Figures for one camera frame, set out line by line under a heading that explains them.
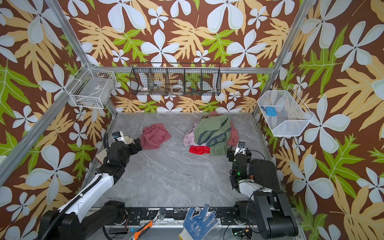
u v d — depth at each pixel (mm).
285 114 834
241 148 731
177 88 987
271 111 862
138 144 768
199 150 978
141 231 691
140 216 745
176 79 977
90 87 877
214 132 921
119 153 625
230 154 800
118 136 709
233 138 1018
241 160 664
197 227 704
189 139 977
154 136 1018
